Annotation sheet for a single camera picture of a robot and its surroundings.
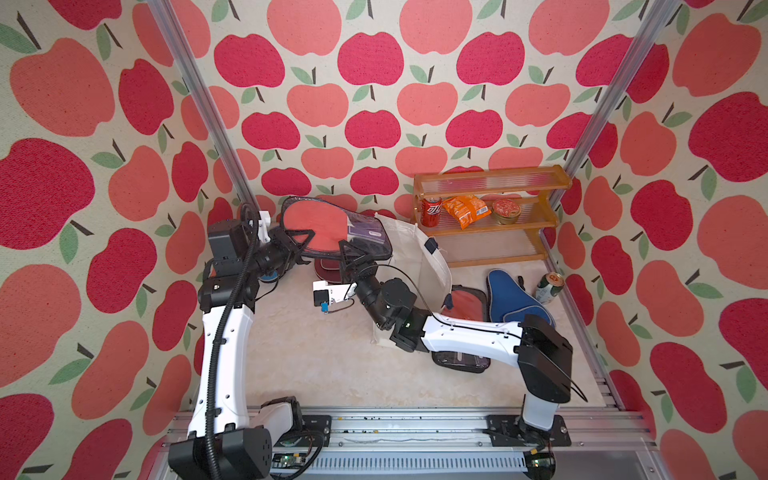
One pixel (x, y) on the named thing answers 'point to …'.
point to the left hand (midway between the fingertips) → (315, 239)
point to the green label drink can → (548, 287)
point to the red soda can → (430, 212)
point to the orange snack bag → (467, 209)
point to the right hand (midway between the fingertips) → (355, 249)
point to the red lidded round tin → (506, 211)
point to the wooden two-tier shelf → (489, 243)
